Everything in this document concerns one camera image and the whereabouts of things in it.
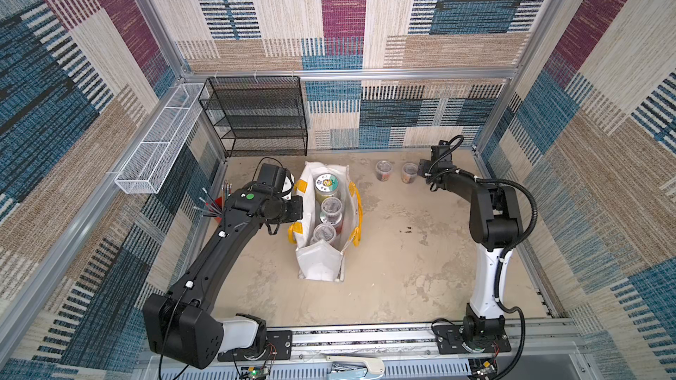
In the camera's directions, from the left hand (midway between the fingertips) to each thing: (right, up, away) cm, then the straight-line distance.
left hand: (302, 210), depth 79 cm
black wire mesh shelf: (-23, +35, +29) cm, 51 cm away
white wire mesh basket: (-40, +13, -8) cm, 42 cm away
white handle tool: (+15, -38, -12) cm, 43 cm away
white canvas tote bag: (+6, -14, -3) cm, 16 cm away
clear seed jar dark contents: (+8, -1, +6) cm, 10 cm away
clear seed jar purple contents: (+7, -6, 0) cm, 9 cm away
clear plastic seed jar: (+29, +13, +29) cm, 43 cm away
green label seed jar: (+7, +7, +8) cm, 12 cm away
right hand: (+51, +13, +28) cm, 59 cm away
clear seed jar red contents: (+39, +12, +26) cm, 48 cm away
